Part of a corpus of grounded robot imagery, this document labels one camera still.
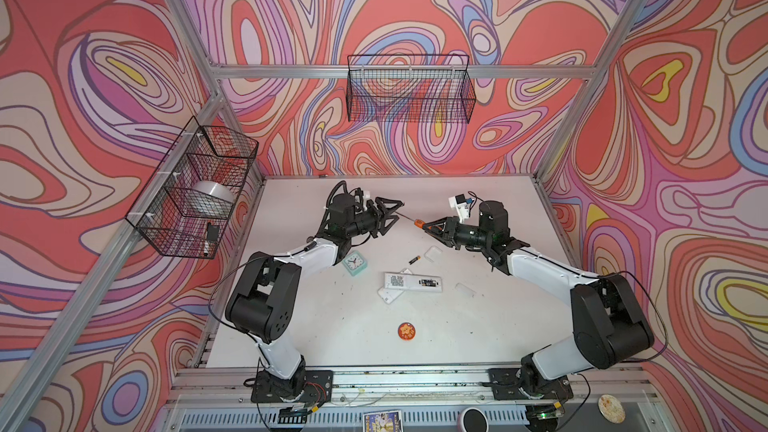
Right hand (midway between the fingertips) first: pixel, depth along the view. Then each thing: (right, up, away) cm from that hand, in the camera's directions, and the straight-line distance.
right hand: (427, 235), depth 83 cm
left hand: (-7, +7, 0) cm, 10 cm away
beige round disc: (+43, -40, -12) cm, 60 cm away
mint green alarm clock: (-21, -10, +11) cm, 26 cm away
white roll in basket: (-54, +13, -9) cm, 57 cm away
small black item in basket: (-55, +2, -10) cm, 55 cm away
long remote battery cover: (+13, -17, +8) cm, 23 cm away
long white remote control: (-5, -14, +6) cm, 16 cm away
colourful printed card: (-11, -41, -15) cm, 45 cm away
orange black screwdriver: (-3, +4, 0) cm, 5 cm away
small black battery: (-2, -9, +13) cm, 16 cm away
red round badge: (-6, -27, -1) cm, 27 cm away
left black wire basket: (-62, +8, -9) cm, 63 cm away
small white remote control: (-11, -18, +4) cm, 21 cm away
